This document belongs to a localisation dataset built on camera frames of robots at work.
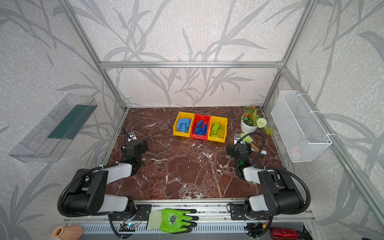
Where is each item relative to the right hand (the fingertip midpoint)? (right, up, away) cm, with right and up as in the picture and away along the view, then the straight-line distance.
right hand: (239, 138), depth 93 cm
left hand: (-64, +1, -1) cm, 64 cm away
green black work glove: (-38, -37, -22) cm, 57 cm away
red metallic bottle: (+12, -40, -26) cm, 49 cm away
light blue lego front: (-36, +8, +12) cm, 39 cm away
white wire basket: (+18, +4, -31) cm, 37 cm away
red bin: (-20, +12, +16) cm, 28 cm away
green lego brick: (-13, +6, +11) cm, 18 cm away
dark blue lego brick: (-25, +4, +12) cm, 28 cm away
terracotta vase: (-78, -35, -32) cm, 91 cm away
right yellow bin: (-9, +11, +13) cm, 19 cm away
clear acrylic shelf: (-91, +6, -25) cm, 95 cm away
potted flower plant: (+9, +11, +6) cm, 15 cm away
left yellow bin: (-38, +15, +16) cm, 44 cm away
